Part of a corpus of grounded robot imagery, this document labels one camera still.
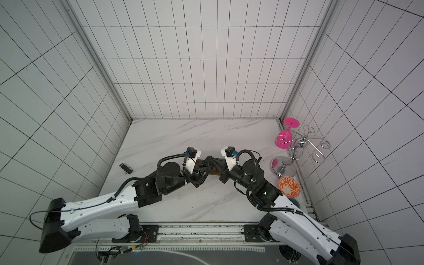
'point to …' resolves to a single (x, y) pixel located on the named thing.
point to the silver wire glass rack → (284, 167)
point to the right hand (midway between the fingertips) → (214, 154)
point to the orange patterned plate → (289, 186)
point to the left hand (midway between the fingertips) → (206, 168)
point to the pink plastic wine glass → (283, 139)
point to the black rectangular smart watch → (127, 170)
